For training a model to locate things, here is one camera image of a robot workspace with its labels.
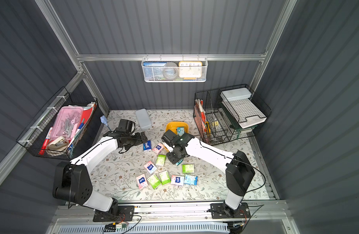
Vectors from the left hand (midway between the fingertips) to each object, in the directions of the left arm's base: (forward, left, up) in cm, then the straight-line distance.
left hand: (141, 140), depth 89 cm
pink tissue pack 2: (-14, -6, -9) cm, 17 cm away
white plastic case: (+26, +5, -9) cm, 27 cm away
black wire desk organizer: (+21, -58, +2) cm, 61 cm away
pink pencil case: (-2, +33, +20) cm, 39 cm away
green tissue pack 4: (-20, -15, -9) cm, 26 cm away
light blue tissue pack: (-21, -30, -9) cm, 38 cm away
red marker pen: (-13, +37, +19) cm, 44 cm away
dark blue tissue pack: (+1, -2, -9) cm, 9 cm away
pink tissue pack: (0, -9, -9) cm, 13 cm away
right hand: (-11, -22, 0) cm, 24 cm away
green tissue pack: (-9, -12, -9) cm, 17 cm away
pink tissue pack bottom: (-21, -22, -9) cm, 32 cm away
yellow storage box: (+17, -18, -7) cm, 25 cm away
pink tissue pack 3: (-22, -2, -9) cm, 24 cm away
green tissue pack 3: (-22, -9, -9) cm, 25 cm away
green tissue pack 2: (-14, -28, -9) cm, 33 cm away
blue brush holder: (+7, +21, +12) cm, 25 cm away
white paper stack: (+17, -65, +9) cm, 68 cm away
